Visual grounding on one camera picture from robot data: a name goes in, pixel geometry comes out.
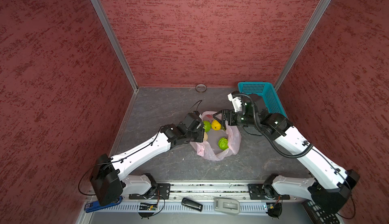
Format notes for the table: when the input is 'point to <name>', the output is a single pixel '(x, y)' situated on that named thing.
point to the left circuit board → (145, 206)
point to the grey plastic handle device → (227, 205)
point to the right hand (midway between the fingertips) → (219, 119)
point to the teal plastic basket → (271, 101)
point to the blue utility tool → (93, 206)
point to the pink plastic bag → (209, 149)
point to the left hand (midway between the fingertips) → (202, 137)
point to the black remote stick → (191, 204)
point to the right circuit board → (274, 211)
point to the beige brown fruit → (205, 137)
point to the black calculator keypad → (318, 215)
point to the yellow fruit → (216, 125)
